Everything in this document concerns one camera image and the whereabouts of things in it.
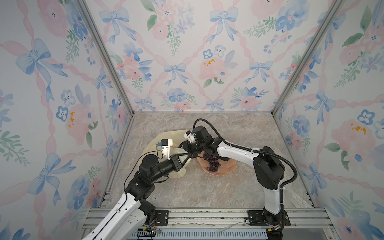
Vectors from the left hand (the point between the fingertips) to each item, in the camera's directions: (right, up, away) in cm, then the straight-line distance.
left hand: (191, 155), depth 66 cm
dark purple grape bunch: (+13, -9, +22) cm, 27 cm away
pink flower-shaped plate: (+20, -11, +23) cm, 32 cm away
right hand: (-9, -2, +15) cm, 18 cm away
